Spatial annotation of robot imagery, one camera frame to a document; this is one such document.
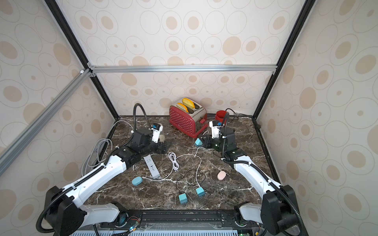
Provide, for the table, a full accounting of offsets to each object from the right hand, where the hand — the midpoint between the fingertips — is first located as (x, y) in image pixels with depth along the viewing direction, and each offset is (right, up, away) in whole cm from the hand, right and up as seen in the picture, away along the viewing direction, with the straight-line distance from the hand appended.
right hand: (205, 136), depth 81 cm
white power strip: (-32, -19, +9) cm, 39 cm away
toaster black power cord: (+32, +17, +45) cm, 58 cm away
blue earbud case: (-39, -27, +5) cm, 48 cm away
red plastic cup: (+13, +14, +25) cm, 31 cm away
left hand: (-20, -2, -2) cm, 20 cm away
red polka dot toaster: (-9, +11, +16) cm, 21 cm away
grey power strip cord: (-72, -13, +20) cm, 75 cm away
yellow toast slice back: (-10, +22, +20) cm, 31 cm away
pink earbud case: (+11, -24, +7) cm, 27 cm away
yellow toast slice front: (-13, +18, +17) cm, 28 cm away
